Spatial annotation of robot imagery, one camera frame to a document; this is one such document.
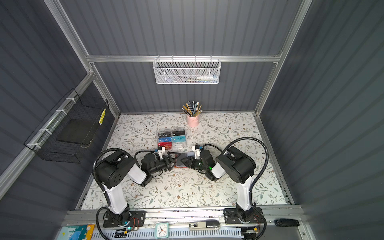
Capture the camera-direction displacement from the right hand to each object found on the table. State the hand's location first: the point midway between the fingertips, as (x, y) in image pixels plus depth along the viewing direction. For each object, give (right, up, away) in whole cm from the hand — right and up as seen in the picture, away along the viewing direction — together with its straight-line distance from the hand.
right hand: (183, 163), depth 90 cm
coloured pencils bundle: (+6, +36, +18) cm, 40 cm away
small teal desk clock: (-8, -26, -21) cm, 35 cm away
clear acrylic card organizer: (-13, +18, +17) cm, 28 cm away
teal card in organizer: (-3, +14, +9) cm, 17 cm away
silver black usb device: (+12, -23, -22) cm, 34 cm away
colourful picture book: (-45, -27, -21) cm, 56 cm away
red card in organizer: (-11, +10, +8) cm, 17 cm away
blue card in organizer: (-13, +14, +9) cm, 21 cm away
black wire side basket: (-55, +22, -17) cm, 62 cm away
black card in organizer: (-4, +18, +9) cm, 21 cm away
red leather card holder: (-2, +1, -1) cm, 2 cm away
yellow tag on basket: (-45, +28, -7) cm, 53 cm away
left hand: (-1, +3, -2) cm, 4 cm away
